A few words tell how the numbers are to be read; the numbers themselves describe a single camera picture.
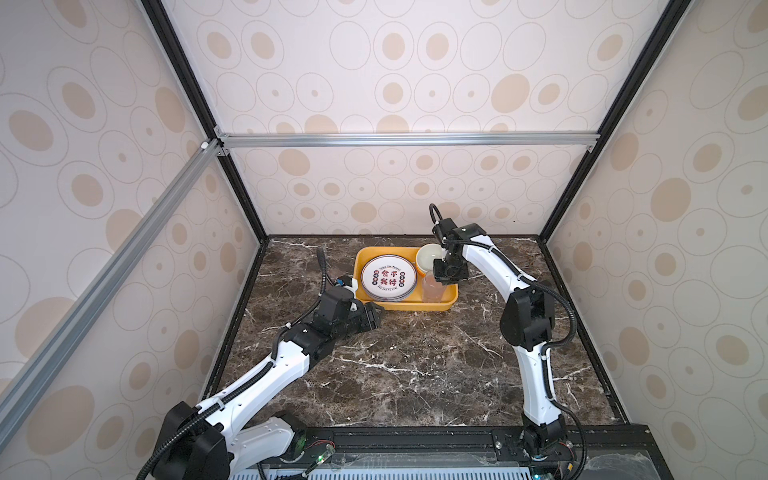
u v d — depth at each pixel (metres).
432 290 0.99
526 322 0.57
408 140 0.92
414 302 1.02
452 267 0.79
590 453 0.73
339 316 0.61
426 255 1.03
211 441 0.38
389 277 1.04
